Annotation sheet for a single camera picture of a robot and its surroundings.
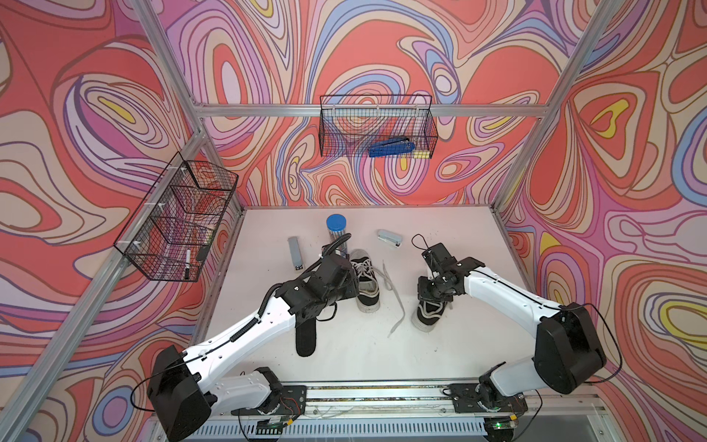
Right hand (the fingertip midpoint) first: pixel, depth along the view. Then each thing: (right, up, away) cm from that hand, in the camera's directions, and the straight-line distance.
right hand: (424, 302), depth 85 cm
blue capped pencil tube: (-28, +25, +3) cm, 38 cm away
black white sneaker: (-18, +1, +1) cm, 18 cm away
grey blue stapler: (-7, +20, +20) cm, 29 cm away
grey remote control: (-44, +15, +13) cm, 48 cm away
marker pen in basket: (-67, +14, -13) cm, 69 cm away
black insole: (-37, -11, -2) cm, 39 cm away
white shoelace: (-10, +3, +10) cm, 14 cm away
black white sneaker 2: (0, -2, -5) cm, 5 cm away
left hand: (-21, +8, -9) cm, 24 cm away
